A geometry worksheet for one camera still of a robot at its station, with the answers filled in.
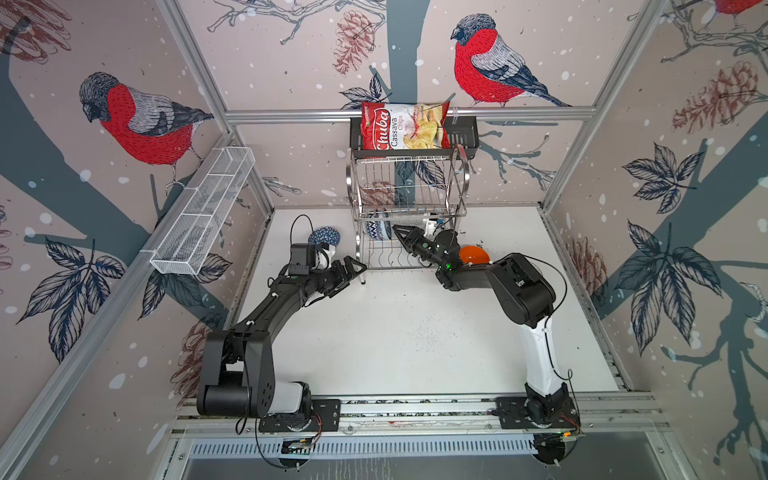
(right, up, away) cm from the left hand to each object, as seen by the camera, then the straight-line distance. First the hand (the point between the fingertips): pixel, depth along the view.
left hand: (357, 273), depth 85 cm
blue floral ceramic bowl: (+9, +13, +13) cm, 21 cm away
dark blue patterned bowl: (-15, +11, +25) cm, 32 cm away
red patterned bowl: (+4, +13, +13) cm, 19 cm away
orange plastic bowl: (+39, +4, +16) cm, 42 cm away
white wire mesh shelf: (-40, +9, -14) cm, 43 cm away
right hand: (+9, +11, +7) cm, 16 cm away
